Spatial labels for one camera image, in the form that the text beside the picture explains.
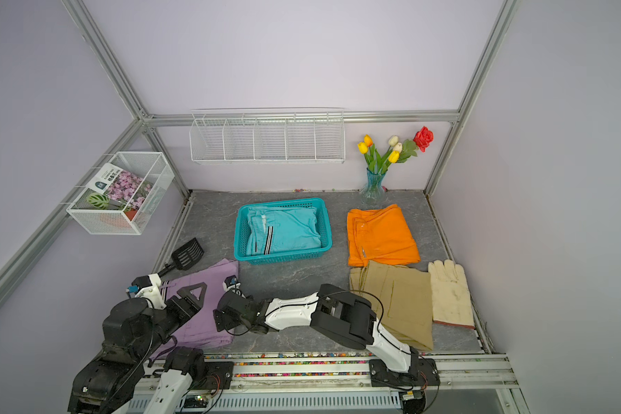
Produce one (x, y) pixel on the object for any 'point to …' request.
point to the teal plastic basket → (324, 225)
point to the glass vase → (373, 195)
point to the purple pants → (200, 329)
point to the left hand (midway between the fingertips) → (201, 292)
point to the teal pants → (273, 228)
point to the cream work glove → (451, 298)
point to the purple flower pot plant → (113, 188)
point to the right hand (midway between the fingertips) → (223, 310)
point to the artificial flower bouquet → (397, 153)
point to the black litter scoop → (185, 256)
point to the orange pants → (379, 236)
